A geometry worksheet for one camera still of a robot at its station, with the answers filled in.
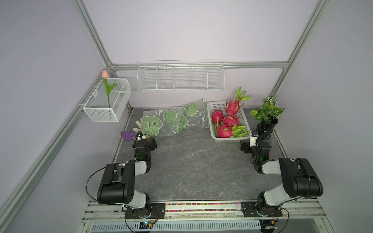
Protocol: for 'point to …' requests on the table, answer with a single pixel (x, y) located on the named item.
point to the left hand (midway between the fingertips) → (146, 139)
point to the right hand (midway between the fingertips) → (247, 138)
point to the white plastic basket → (221, 105)
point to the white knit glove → (139, 124)
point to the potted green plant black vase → (266, 116)
